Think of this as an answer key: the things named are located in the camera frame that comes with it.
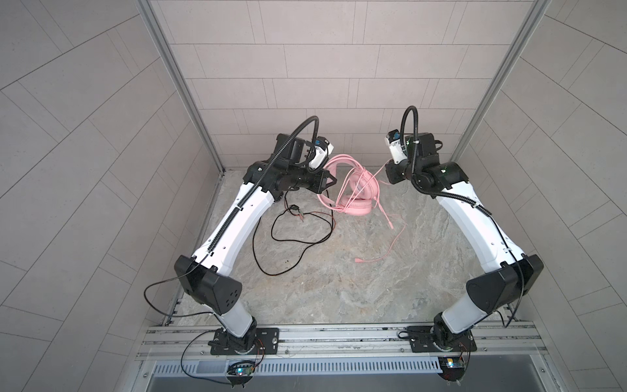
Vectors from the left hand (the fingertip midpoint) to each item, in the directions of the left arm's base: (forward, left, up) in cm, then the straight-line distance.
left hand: (339, 177), depth 69 cm
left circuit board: (-44, +27, -30) cm, 59 cm away
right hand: (+10, -16, -3) cm, 19 cm away
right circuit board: (-42, -32, -33) cm, 62 cm away
